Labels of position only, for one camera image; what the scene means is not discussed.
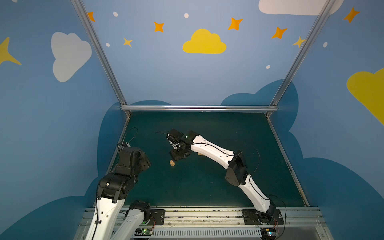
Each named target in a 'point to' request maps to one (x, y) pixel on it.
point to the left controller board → (139, 232)
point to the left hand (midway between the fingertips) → (143, 158)
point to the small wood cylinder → (172, 163)
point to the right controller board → (268, 233)
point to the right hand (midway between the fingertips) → (176, 157)
